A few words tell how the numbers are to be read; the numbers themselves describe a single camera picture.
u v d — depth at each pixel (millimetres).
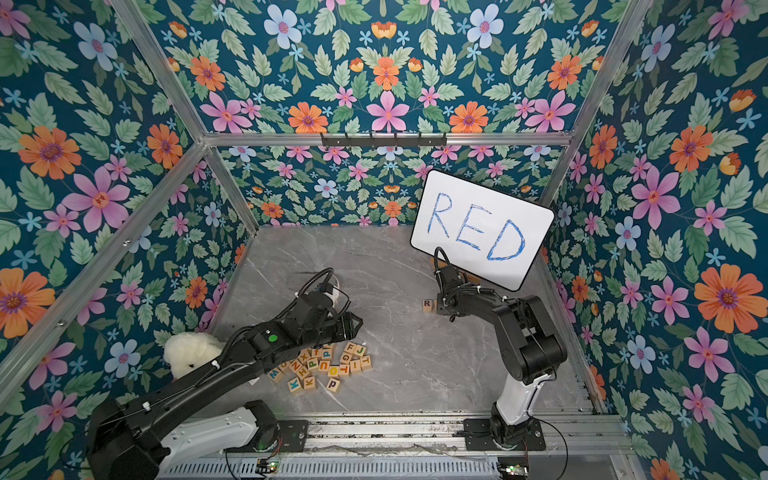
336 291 726
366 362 838
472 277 975
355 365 825
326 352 858
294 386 796
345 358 841
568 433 747
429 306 954
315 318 593
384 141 926
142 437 395
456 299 699
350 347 862
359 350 859
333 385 799
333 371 821
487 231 913
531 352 481
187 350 673
